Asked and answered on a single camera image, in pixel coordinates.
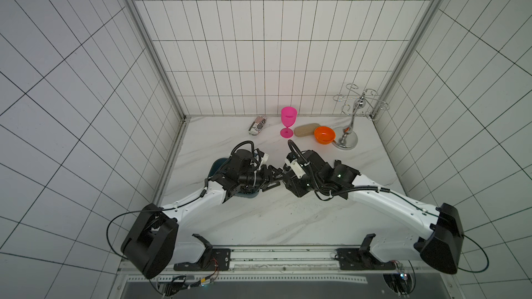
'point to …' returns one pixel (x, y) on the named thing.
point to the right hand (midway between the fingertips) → (288, 179)
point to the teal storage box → (217, 165)
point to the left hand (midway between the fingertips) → (280, 182)
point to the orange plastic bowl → (324, 135)
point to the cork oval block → (306, 129)
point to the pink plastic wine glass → (289, 116)
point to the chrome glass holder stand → (346, 138)
